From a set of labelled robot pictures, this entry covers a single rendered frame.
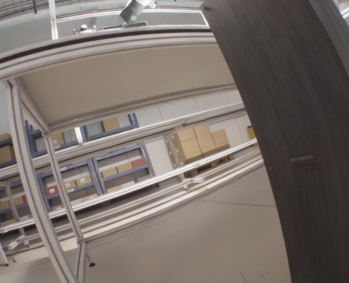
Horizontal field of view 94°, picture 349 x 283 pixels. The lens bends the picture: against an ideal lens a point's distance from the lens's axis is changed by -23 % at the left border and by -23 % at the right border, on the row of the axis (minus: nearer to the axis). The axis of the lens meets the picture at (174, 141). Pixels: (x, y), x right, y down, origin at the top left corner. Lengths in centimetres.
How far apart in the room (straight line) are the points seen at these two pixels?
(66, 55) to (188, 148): 388
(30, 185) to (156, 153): 460
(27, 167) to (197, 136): 407
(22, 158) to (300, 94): 76
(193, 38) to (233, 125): 571
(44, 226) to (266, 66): 73
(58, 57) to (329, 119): 72
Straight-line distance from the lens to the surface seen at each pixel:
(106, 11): 206
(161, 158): 521
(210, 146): 465
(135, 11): 100
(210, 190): 169
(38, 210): 72
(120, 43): 76
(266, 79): 43
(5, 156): 484
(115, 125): 462
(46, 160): 219
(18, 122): 76
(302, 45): 39
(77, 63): 89
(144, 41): 79
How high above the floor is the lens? 52
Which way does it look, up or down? 4 degrees up
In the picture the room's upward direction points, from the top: 19 degrees counter-clockwise
